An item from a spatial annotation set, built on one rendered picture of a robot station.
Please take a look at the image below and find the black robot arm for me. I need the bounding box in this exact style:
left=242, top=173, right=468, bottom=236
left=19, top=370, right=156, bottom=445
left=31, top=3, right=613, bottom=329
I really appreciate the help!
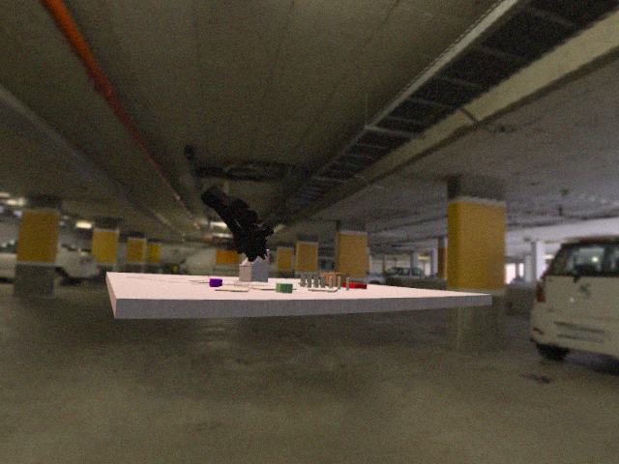
left=201, top=185, right=272, bottom=262

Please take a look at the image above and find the small green block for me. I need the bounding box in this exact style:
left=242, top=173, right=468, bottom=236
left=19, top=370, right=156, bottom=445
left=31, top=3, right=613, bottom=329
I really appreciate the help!
left=276, top=283, right=293, bottom=293

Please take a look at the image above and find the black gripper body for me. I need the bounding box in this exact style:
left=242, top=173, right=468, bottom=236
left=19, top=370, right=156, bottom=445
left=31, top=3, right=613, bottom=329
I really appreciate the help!
left=237, top=224, right=275, bottom=254

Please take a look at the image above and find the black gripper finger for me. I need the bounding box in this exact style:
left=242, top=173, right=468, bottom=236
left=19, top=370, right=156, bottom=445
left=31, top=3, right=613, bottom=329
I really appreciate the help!
left=248, top=244, right=265, bottom=260
left=258, top=239, right=268, bottom=256

